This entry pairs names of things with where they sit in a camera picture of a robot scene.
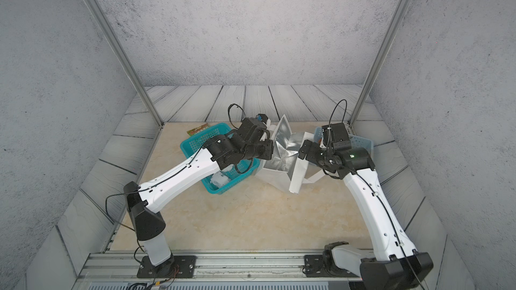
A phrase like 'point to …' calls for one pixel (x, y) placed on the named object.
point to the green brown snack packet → (197, 129)
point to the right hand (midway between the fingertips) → (309, 153)
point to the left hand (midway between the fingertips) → (278, 148)
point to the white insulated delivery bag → (285, 167)
